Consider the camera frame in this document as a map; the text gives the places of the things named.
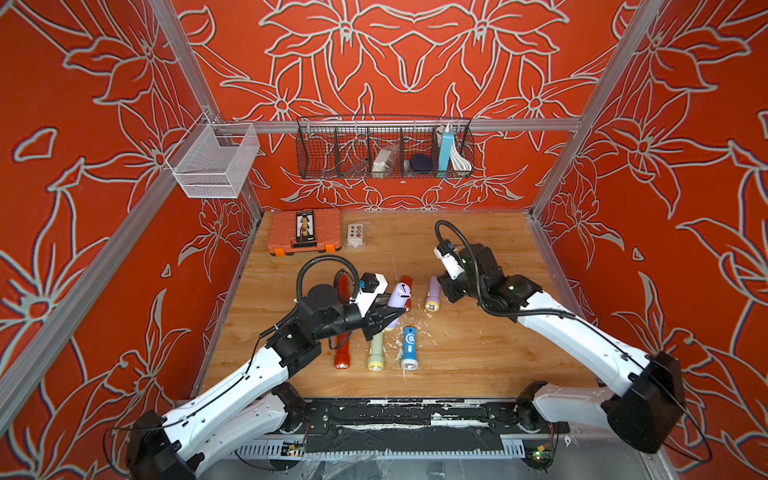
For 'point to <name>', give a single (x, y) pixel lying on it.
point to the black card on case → (305, 231)
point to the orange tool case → (283, 231)
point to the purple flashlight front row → (398, 299)
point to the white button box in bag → (355, 235)
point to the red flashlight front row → (342, 356)
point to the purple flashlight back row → (433, 301)
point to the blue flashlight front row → (409, 360)
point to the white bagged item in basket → (384, 161)
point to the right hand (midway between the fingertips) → (437, 274)
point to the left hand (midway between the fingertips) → (399, 302)
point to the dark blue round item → (421, 164)
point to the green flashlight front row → (376, 359)
